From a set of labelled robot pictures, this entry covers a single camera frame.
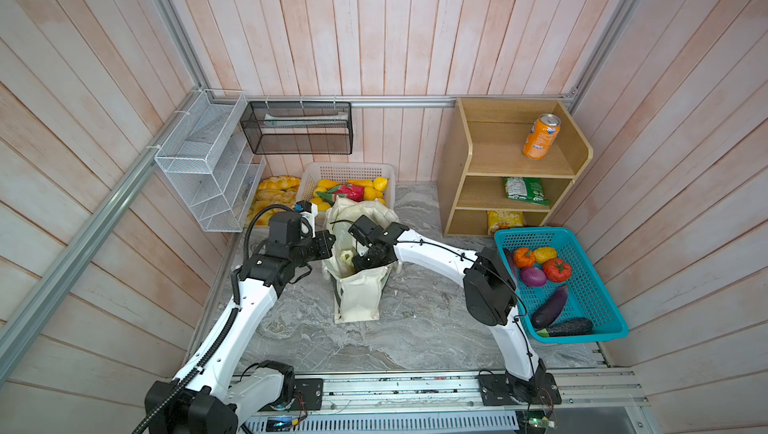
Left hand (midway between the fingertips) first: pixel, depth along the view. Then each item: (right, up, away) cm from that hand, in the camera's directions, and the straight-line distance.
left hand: (335, 243), depth 77 cm
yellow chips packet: (+55, +6, +27) cm, 61 cm away
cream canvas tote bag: (+6, -13, -1) cm, 14 cm away
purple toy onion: (+58, -12, +11) cm, 60 cm away
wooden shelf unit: (+48, +25, +8) cm, 55 cm away
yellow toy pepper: (+65, -6, +18) cm, 68 cm away
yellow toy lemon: (+12, +19, +36) cm, 42 cm away
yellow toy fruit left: (-9, +19, +37) cm, 43 cm away
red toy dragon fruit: (+2, +15, +28) cm, 32 cm away
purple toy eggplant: (+61, -20, +7) cm, 64 cm away
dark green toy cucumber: (+63, -24, +3) cm, 68 cm away
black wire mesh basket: (-17, +39, +28) cm, 51 cm away
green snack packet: (+57, +15, +14) cm, 61 cm away
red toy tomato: (+67, -10, +13) cm, 69 cm away
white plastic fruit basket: (-14, +23, +37) cm, 46 cm away
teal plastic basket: (+73, -17, +8) cm, 75 cm away
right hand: (+6, -10, +13) cm, 17 cm away
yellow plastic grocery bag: (+3, -7, +4) cm, 8 cm away
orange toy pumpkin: (+58, -7, +16) cm, 60 cm away
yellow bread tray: (-29, +17, +35) cm, 48 cm away
